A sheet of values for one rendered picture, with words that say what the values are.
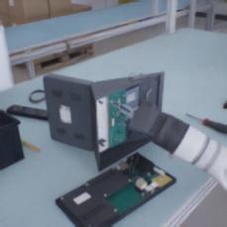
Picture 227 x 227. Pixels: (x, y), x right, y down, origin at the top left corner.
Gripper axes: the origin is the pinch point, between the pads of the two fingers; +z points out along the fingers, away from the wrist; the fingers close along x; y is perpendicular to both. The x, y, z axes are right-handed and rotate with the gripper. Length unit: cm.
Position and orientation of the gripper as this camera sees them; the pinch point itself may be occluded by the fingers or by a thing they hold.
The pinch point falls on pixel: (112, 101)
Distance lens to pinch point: 71.3
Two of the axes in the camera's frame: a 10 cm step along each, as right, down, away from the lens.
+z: -8.6, -5.0, 1.4
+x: -5.1, 8.6, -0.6
